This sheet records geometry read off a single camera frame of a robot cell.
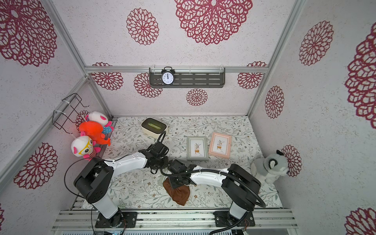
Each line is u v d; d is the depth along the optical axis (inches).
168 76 35.3
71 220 29.8
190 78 39.1
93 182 18.1
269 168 29.3
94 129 35.4
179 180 25.6
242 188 17.5
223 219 27.7
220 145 40.5
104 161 19.7
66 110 30.2
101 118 37.2
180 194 31.2
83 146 31.3
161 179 33.7
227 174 18.8
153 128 42.0
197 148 39.5
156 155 28.1
